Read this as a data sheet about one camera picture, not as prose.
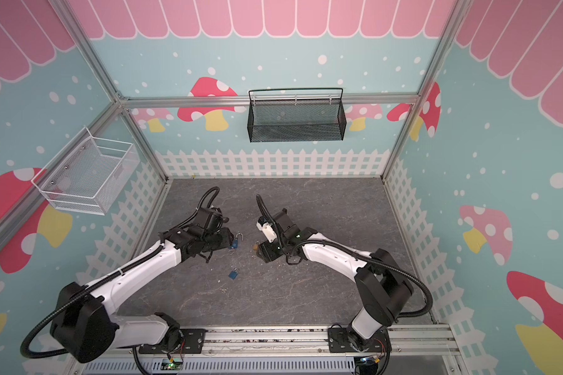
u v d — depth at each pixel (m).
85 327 0.40
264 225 0.76
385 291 0.44
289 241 0.65
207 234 0.65
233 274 0.89
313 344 0.75
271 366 1.15
